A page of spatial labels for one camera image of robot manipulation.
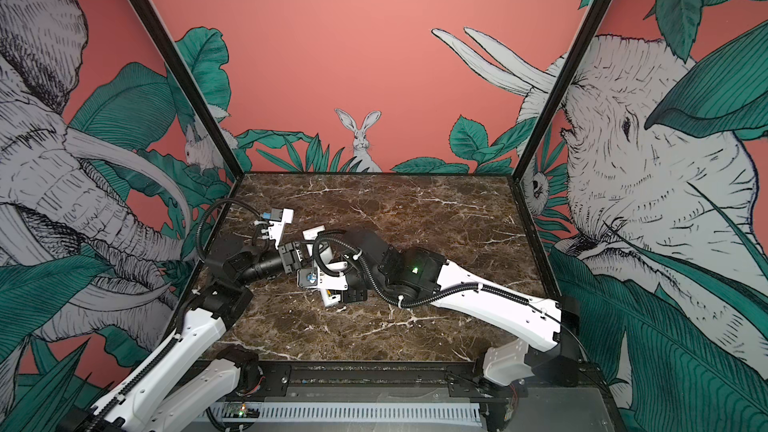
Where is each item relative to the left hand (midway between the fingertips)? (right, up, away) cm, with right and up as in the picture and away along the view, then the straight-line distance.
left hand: (325, 247), depth 64 cm
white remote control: (-1, -1, 0) cm, 2 cm away
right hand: (0, -5, -3) cm, 6 cm away
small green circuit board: (-22, -40, +5) cm, 46 cm away
